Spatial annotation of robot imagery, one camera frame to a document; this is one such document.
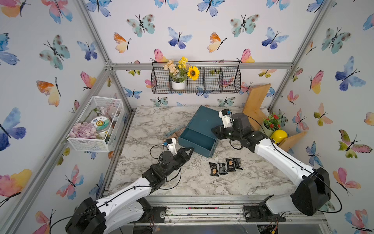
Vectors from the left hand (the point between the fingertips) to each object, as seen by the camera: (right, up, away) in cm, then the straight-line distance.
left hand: (195, 148), depth 74 cm
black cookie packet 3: (+16, -15, +15) cm, 26 cm away
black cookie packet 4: (+11, -15, +13) cm, 23 cm away
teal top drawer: (+1, +3, +5) cm, 5 cm away
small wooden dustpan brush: (-14, +5, +30) cm, 33 cm away
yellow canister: (+47, +5, +10) cm, 49 cm away
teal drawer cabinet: (+5, +15, +13) cm, 20 cm away
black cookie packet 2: (+21, -13, +15) cm, 29 cm away
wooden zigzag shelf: (+44, +17, +31) cm, 57 cm away
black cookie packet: (+26, -12, +16) cm, 33 cm away
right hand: (+10, +10, +5) cm, 15 cm away
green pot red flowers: (+45, +13, +13) cm, 49 cm away
